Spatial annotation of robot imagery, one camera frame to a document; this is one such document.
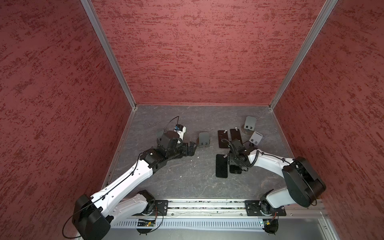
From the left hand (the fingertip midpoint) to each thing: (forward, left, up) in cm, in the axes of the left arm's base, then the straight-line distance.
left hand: (189, 146), depth 77 cm
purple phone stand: (+12, -41, -10) cm, 44 cm away
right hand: (-1, -27, -19) cm, 33 cm away
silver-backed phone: (-2, -20, -21) cm, 29 cm away
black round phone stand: (+14, -8, -15) cm, 22 cm away
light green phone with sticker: (+21, -32, -18) cm, 42 cm away
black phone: (-7, -26, -13) cm, 30 cm away
